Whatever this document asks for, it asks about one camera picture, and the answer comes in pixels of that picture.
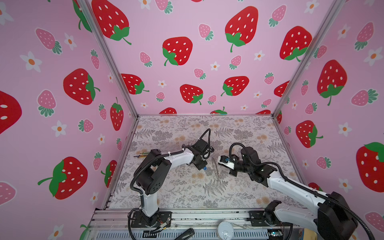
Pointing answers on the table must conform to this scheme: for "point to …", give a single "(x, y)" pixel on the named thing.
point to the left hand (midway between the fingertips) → (202, 162)
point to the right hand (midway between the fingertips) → (219, 161)
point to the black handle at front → (186, 234)
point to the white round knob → (225, 230)
